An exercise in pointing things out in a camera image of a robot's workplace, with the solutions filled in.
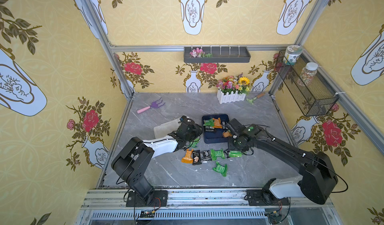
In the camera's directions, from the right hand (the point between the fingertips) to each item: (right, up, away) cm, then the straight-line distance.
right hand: (232, 144), depth 84 cm
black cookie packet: (-15, -7, +2) cm, 16 cm away
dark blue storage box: (-8, +3, +9) cm, 12 cm away
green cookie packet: (-9, -6, +4) cm, 11 cm away
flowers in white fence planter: (+5, +34, +22) cm, 41 cm away
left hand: (-19, +9, +7) cm, 22 cm away
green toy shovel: (+23, +26, +33) cm, 48 cm away
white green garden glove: (-41, +6, +16) cm, 45 cm away
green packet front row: (-6, -13, -2) cm, 14 cm away
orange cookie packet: (-25, -9, +4) cm, 27 cm away
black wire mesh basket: (+43, +30, -1) cm, 53 cm away
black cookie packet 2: (-2, -5, +5) cm, 8 cm away
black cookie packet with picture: (-20, -9, +2) cm, 22 cm away
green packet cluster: (0, -4, -4) cm, 5 cm away
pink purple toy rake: (-53, +24, +32) cm, 66 cm away
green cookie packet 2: (-21, -1, +8) cm, 23 cm away
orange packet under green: (-6, +10, +16) cm, 20 cm away
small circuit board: (-44, -31, -11) cm, 55 cm away
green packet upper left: (-12, +11, +16) cm, 23 cm away
